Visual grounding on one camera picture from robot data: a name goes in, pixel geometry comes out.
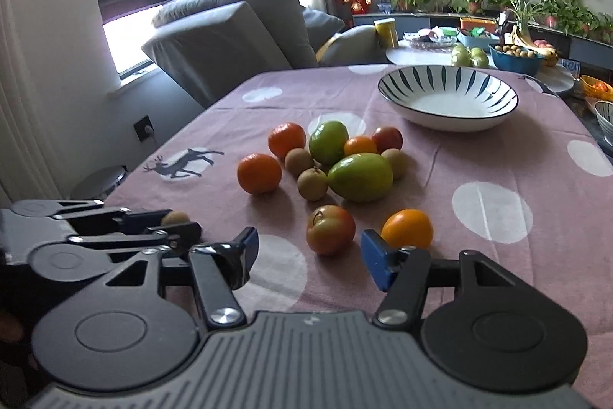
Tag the striped white ceramic bowl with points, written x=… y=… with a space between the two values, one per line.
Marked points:
x=448 y=98

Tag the banana bunch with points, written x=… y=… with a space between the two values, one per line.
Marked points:
x=523 y=39

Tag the brown longan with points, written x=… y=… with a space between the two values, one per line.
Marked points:
x=312 y=184
x=297 y=161
x=398 y=160

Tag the striped grey small bowl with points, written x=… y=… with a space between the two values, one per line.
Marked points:
x=604 y=112

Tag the grey sofa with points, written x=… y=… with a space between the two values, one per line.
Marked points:
x=210 y=47

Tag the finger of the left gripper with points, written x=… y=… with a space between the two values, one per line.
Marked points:
x=143 y=220
x=178 y=237

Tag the yellow lidded jar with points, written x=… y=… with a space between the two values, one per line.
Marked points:
x=387 y=33

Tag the brown longan right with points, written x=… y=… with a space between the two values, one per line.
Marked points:
x=398 y=160

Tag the light blue snack tray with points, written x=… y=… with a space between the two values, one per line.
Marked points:
x=477 y=37

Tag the small brown longan fruit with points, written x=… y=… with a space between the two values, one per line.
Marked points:
x=174 y=217

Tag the large green mango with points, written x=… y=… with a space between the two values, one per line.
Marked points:
x=361 y=177

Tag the blue bowl of longans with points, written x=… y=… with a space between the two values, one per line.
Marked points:
x=520 y=61

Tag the orange bowl of tangerines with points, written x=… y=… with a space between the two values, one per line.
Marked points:
x=596 y=88

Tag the brown longan front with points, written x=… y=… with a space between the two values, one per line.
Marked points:
x=312 y=184

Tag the pink polka dot tablecloth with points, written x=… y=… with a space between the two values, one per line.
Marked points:
x=533 y=194

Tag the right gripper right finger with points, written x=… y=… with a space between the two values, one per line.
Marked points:
x=401 y=274

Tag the wall power socket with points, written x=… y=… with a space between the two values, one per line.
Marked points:
x=144 y=129

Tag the small orange tangerine middle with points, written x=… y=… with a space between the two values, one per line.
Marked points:
x=359 y=145

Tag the dark red tomato back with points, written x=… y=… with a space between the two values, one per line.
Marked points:
x=387 y=137

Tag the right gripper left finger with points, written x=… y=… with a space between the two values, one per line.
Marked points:
x=218 y=270

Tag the round black stool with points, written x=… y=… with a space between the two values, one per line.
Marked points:
x=100 y=183

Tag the brown longan left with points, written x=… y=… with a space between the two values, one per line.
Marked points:
x=297 y=161

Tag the green apples on plate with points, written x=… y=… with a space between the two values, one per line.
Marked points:
x=463 y=56

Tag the green round fruit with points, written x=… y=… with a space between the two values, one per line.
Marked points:
x=326 y=144

